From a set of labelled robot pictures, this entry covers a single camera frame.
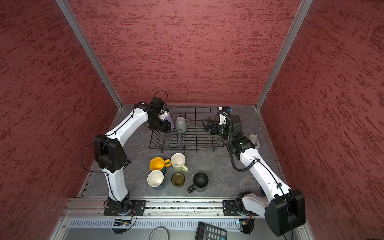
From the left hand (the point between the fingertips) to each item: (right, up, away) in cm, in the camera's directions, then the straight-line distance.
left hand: (163, 132), depth 87 cm
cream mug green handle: (+9, -18, +1) cm, 20 cm away
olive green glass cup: (+9, -26, -5) cm, 28 cm away
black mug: (+23, -27, -6) cm, 35 cm away
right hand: (+26, +5, -10) cm, 28 cm away
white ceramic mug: (+10, +5, +7) cm, 13 cm away
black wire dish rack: (+14, -3, +16) cm, 21 cm away
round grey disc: (+2, -45, -19) cm, 50 cm away
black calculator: (+25, -44, -21) cm, 55 cm away
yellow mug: (-3, -18, -3) cm, 18 cm away
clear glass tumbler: (+2, -4, +5) cm, 6 cm away
